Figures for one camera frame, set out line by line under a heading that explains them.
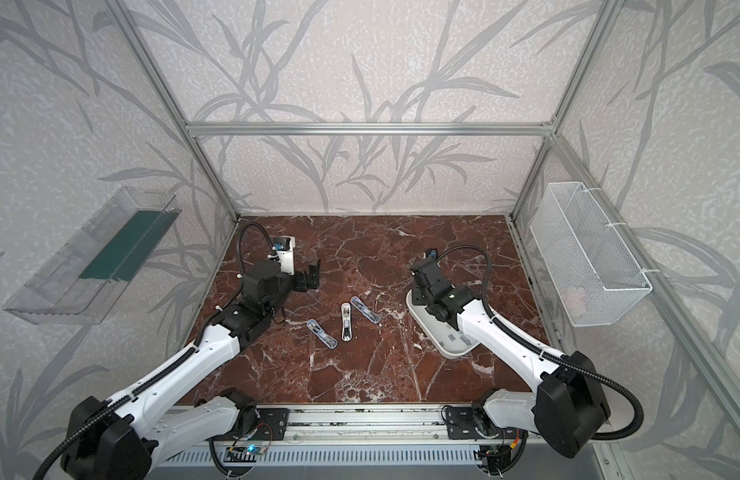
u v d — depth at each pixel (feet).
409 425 2.47
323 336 2.89
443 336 2.91
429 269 2.04
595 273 1.99
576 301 2.38
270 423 2.41
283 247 2.17
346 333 2.92
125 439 1.25
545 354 1.42
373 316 3.07
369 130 5.79
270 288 1.95
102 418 1.28
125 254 2.05
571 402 1.31
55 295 1.98
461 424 2.41
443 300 1.92
